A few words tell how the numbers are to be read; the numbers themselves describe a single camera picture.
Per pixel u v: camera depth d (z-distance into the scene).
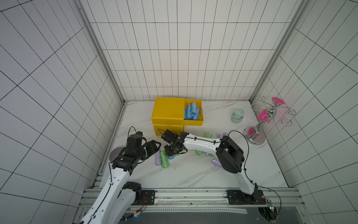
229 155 0.51
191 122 0.84
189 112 0.89
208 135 0.95
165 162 0.83
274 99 0.86
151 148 0.68
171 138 0.70
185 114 0.89
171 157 0.85
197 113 0.88
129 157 0.58
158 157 0.85
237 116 1.02
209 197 0.74
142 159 0.65
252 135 0.97
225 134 0.97
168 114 0.83
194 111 0.86
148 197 0.73
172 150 0.79
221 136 0.95
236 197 0.71
